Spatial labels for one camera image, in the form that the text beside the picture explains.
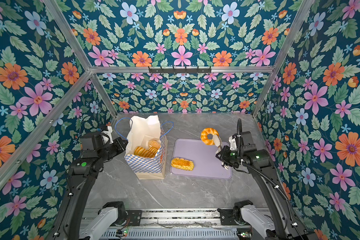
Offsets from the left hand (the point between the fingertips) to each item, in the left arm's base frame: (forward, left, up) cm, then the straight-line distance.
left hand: (129, 137), depth 70 cm
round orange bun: (+11, -7, -24) cm, 27 cm away
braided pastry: (-4, -24, -25) cm, 35 cm away
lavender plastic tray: (-2, -39, -29) cm, 49 cm away
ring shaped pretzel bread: (+6, -38, -8) cm, 39 cm away
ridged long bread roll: (+3, -5, -22) cm, 23 cm away
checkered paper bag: (+14, -1, -13) cm, 19 cm away
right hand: (-9, -42, -6) cm, 43 cm away
